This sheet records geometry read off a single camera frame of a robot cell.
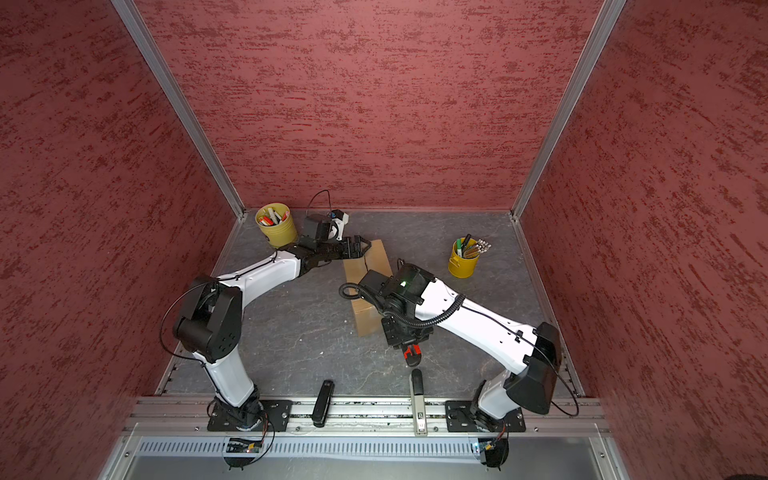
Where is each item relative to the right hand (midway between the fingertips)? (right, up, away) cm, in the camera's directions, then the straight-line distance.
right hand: (408, 347), depth 68 cm
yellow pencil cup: (+20, +19, +27) cm, 38 cm away
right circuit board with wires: (+22, -26, +3) cm, 34 cm away
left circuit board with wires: (-41, -28, +4) cm, 50 cm away
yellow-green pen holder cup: (-45, +31, +35) cm, 65 cm away
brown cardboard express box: (-10, +4, +10) cm, 15 cm away
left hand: (-14, +22, +24) cm, 35 cm away
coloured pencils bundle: (+23, +23, +19) cm, 38 cm away
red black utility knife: (+1, 0, -4) cm, 4 cm away
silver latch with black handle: (+3, -16, +5) cm, 17 cm away
